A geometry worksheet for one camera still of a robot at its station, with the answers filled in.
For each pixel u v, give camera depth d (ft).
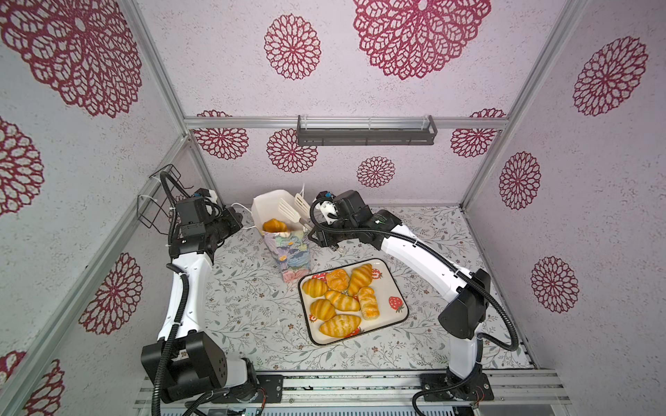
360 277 3.03
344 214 2.01
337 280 3.02
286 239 2.60
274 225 3.19
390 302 2.96
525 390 2.45
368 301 2.87
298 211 2.47
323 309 2.80
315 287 2.95
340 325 2.67
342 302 2.87
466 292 1.51
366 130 3.02
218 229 2.12
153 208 2.43
